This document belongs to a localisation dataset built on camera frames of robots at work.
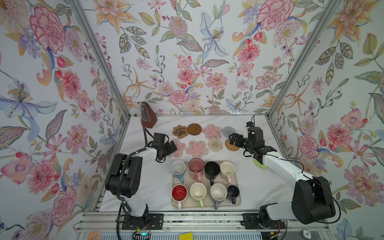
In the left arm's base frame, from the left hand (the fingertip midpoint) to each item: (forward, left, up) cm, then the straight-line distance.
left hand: (174, 149), depth 97 cm
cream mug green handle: (-27, -14, +1) cm, 30 cm away
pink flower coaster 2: (+5, -4, -4) cm, 7 cm away
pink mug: (-14, -13, 0) cm, 19 cm away
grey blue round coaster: (+17, -38, -2) cm, 42 cm away
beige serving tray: (-31, -9, -3) cm, 33 cm away
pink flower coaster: (+17, -26, -3) cm, 31 cm away
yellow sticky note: (-46, -8, -1) cm, 47 cm away
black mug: (-15, -23, +2) cm, 27 cm away
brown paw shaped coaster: (+17, -3, -3) cm, 18 cm away
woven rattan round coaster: (+2, -38, -2) cm, 38 cm away
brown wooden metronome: (+24, +19, +7) cm, 31 cm away
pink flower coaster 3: (+2, -15, -3) cm, 15 cm away
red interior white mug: (-27, -4, -2) cm, 27 cm away
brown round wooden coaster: (+21, -14, -4) cm, 25 cm away
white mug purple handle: (-27, -25, -2) cm, 37 cm away
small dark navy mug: (-27, -33, -1) cm, 43 cm away
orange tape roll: (-45, +34, -4) cm, 56 cm away
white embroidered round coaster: (+5, -27, -3) cm, 28 cm away
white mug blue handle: (-13, -3, 0) cm, 13 cm away
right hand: (+1, -37, +12) cm, 39 cm away
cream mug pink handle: (-15, -31, +3) cm, 35 cm away
